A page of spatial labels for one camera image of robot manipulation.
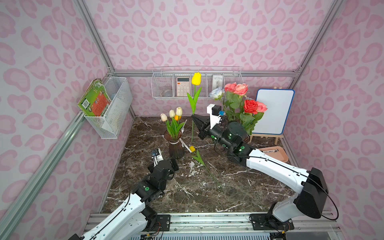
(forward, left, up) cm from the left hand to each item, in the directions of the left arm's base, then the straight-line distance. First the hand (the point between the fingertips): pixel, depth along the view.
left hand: (168, 157), depth 80 cm
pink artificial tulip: (+17, +2, +12) cm, 21 cm away
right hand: (+4, -13, +26) cm, 29 cm away
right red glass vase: (+9, -43, +4) cm, 44 cm away
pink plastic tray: (+10, -69, -16) cm, 72 cm away
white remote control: (+41, -28, +19) cm, 53 cm away
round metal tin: (+37, +3, +14) cm, 40 cm away
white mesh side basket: (+9, +27, +16) cm, 33 cm away
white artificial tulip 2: (+15, -7, +18) cm, 24 cm away
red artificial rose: (+12, -41, +17) cm, 46 cm away
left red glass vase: (+9, -3, -6) cm, 11 cm away
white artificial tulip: (+14, -3, +11) cm, 18 cm away
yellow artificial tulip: (+7, -17, -15) cm, 23 cm away
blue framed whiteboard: (+29, -63, +13) cm, 70 cm away
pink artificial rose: (+19, -33, +20) cm, 43 cm away
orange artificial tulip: (+16, -5, +14) cm, 22 cm away
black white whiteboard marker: (+12, -64, -14) cm, 66 cm away
